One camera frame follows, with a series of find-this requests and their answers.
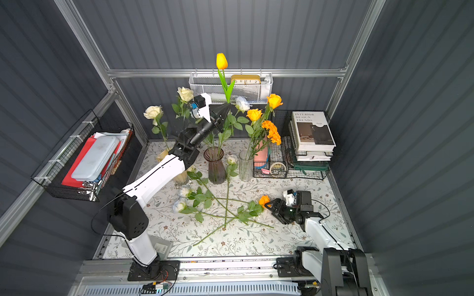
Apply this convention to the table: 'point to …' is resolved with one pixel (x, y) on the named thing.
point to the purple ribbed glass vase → (216, 171)
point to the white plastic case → (92, 165)
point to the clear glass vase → (245, 165)
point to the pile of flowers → (200, 201)
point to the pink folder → (261, 153)
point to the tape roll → (271, 165)
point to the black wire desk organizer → (308, 165)
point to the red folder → (68, 179)
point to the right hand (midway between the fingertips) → (272, 208)
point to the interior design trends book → (312, 131)
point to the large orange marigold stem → (273, 137)
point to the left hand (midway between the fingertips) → (234, 105)
